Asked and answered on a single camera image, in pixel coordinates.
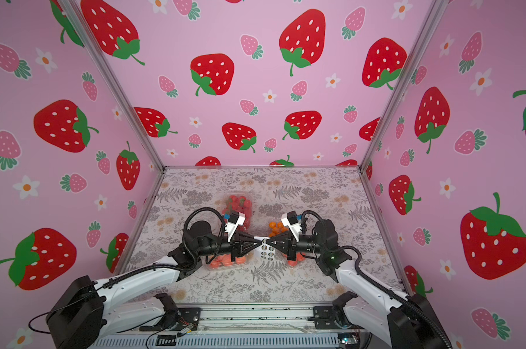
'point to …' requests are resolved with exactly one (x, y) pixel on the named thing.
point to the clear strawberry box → (240, 202)
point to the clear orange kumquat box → (276, 227)
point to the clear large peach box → (224, 259)
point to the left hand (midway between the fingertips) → (260, 243)
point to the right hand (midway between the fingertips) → (267, 246)
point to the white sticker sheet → (267, 252)
